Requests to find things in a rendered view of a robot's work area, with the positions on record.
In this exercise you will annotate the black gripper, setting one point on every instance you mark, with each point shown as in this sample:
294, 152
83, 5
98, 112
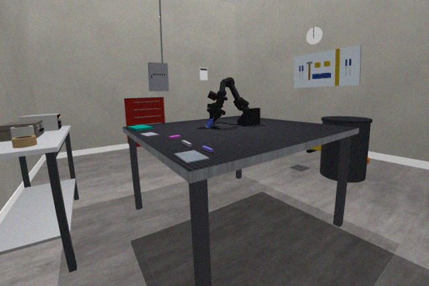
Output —
216, 113

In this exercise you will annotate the teal rectangular block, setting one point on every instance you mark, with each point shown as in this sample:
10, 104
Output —
139, 127

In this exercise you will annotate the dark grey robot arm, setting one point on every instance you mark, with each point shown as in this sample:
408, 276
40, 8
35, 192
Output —
239, 102

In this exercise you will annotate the blue rectangular bar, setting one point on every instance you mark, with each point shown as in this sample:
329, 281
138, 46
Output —
207, 149

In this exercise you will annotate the blue rectangular card box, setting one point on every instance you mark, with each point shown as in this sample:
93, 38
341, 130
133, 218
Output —
209, 124

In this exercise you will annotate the black grid work mat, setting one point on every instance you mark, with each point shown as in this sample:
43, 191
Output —
231, 141

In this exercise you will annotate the white rectangular bar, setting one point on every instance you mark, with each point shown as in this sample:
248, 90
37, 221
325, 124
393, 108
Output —
186, 143

